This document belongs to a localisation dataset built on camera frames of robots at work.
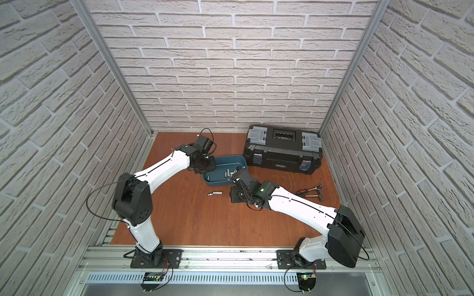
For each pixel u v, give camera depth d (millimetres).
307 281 698
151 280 709
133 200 473
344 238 404
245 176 582
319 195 912
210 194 903
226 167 1029
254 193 575
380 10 694
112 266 1263
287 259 738
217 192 920
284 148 900
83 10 700
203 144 721
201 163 758
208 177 972
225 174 990
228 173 992
